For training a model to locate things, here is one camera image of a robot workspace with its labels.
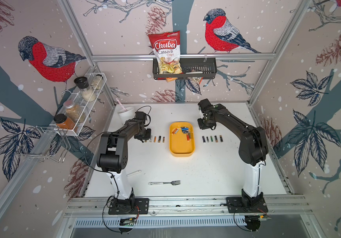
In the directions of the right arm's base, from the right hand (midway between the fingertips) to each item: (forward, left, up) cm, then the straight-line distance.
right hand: (202, 125), depth 96 cm
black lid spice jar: (-2, +64, +27) cm, 70 cm away
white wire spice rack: (-10, +61, +27) cm, 68 cm away
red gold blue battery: (-6, +26, -9) cm, 28 cm away
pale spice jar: (+11, +65, +26) cm, 71 cm away
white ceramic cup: (+2, +51, +6) cm, 51 cm away
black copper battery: (-5, -10, -9) cm, 14 cm away
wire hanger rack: (-31, +68, +27) cm, 79 cm away
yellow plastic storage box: (-12, +15, -8) cm, 20 cm away
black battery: (-6, -5, -9) cm, 11 cm away
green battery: (-4, -8, -10) cm, 13 cm away
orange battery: (-6, +32, -9) cm, 34 cm away
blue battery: (+2, +11, -8) cm, 13 cm away
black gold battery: (-6, +29, -9) cm, 30 cm away
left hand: (-4, +36, -5) cm, 36 cm away
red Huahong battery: (+1, +18, -9) cm, 20 cm away
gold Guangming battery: (-3, +8, -8) cm, 12 cm away
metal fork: (-34, +16, -8) cm, 39 cm away
